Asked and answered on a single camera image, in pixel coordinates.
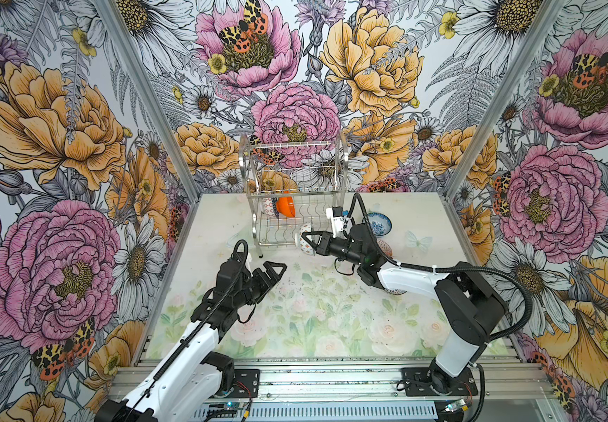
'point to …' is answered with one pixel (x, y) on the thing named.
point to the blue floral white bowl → (380, 224)
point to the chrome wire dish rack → (292, 185)
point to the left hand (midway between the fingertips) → (280, 281)
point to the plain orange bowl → (285, 206)
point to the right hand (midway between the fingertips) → (302, 242)
